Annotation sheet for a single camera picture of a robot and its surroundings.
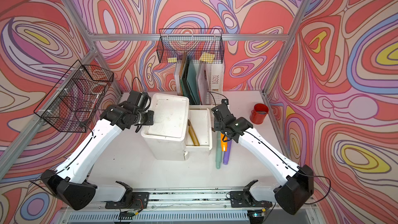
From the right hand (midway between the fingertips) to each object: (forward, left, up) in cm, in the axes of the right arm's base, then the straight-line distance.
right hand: (223, 124), depth 79 cm
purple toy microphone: (-8, -3, -19) cm, 21 cm away
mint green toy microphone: (-11, +2, -17) cm, 20 cm away
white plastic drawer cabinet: (-9, +27, +6) cm, 29 cm away
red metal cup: (+14, -25, -11) cm, 30 cm away
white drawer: (+13, +11, -15) cm, 23 cm away
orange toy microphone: (-10, +1, -2) cm, 10 cm away
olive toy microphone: (0, +16, -8) cm, 18 cm away
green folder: (+33, +16, 0) cm, 37 cm away
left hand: (+2, +35, +6) cm, 36 cm away
